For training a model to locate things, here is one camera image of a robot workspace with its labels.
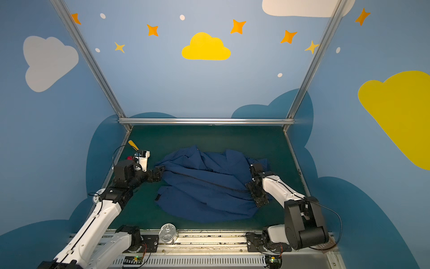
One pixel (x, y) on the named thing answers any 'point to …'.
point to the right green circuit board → (274, 261)
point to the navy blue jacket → (208, 186)
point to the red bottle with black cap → (130, 158)
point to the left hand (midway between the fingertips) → (154, 164)
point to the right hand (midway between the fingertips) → (253, 192)
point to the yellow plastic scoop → (132, 144)
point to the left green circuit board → (132, 260)
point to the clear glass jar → (168, 233)
